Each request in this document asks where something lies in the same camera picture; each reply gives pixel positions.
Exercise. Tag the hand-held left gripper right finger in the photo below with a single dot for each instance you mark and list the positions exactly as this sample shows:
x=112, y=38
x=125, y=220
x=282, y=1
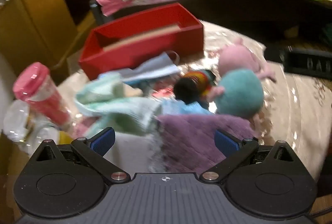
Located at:
x=226, y=143

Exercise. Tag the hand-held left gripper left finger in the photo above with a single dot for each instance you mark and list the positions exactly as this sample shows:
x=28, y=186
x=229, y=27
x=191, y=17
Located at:
x=103, y=141

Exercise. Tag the purple towel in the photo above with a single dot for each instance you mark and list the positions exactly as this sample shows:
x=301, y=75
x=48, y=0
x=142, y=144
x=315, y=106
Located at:
x=197, y=135

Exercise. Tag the mint green towel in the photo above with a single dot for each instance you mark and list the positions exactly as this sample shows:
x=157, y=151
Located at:
x=116, y=110

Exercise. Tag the pink pig plush toy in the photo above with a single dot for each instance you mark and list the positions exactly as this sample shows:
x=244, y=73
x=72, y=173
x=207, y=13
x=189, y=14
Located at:
x=238, y=91

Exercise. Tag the light blue cloth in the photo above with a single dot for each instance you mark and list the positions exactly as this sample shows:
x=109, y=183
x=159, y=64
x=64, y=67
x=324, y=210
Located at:
x=181, y=108

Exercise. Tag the red box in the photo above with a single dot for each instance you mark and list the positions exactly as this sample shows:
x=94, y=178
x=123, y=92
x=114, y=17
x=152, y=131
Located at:
x=116, y=58

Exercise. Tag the blue face mask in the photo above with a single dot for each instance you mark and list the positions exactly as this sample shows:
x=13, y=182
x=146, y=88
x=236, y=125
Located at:
x=155, y=68

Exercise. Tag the white cloth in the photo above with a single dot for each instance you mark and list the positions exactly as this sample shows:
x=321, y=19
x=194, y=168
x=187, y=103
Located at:
x=129, y=148

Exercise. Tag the beige floral tablecloth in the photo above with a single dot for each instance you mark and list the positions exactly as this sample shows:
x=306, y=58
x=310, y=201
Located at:
x=290, y=115

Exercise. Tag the clear plastic bottle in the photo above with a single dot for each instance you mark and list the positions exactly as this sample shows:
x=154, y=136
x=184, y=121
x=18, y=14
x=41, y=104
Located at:
x=44, y=133
x=15, y=117

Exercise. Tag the colourful doll with black hair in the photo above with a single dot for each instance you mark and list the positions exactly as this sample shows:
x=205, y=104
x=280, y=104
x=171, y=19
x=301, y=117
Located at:
x=185, y=89

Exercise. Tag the pink lidded tumbler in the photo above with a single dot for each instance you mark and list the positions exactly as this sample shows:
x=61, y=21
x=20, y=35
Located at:
x=39, y=84

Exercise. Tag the wooden cabinet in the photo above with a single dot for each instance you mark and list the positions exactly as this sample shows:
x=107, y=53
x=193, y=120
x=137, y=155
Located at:
x=39, y=19

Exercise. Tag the dark bed frame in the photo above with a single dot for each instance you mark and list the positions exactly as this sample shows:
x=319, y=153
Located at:
x=233, y=8

